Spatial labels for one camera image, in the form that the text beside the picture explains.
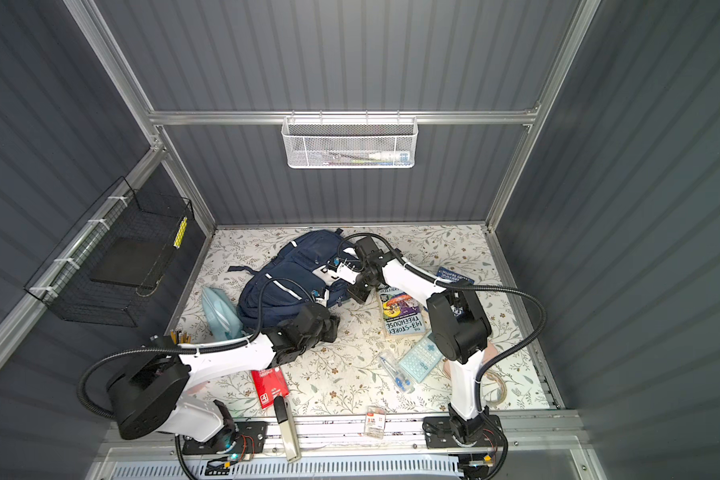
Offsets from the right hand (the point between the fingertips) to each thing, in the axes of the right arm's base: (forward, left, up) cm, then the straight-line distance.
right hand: (352, 291), depth 93 cm
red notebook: (-26, +22, -6) cm, 35 cm away
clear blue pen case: (-24, -14, -6) cm, 28 cm away
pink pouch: (-29, -28, +25) cm, 48 cm away
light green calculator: (-19, -20, -6) cm, 29 cm away
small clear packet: (-35, -7, -5) cm, 36 cm away
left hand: (-9, +5, 0) cm, 11 cm away
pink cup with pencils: (-19, +43, +9) cm, 48 cm away
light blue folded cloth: (-7, +40, -1) cm, 41 cm away
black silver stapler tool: (-36, +15, -2) cm, 39 cm away
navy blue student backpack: (-3, +25, +3) cm, 25 cm away
